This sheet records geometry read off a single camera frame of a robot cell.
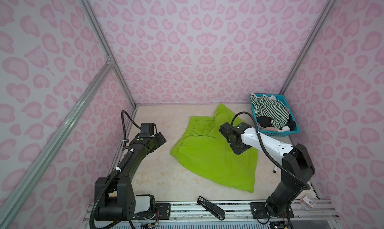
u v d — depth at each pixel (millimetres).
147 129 676
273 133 944
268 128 929
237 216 719
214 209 693
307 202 735
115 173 438
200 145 945
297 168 445
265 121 955
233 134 620
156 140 783
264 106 1034
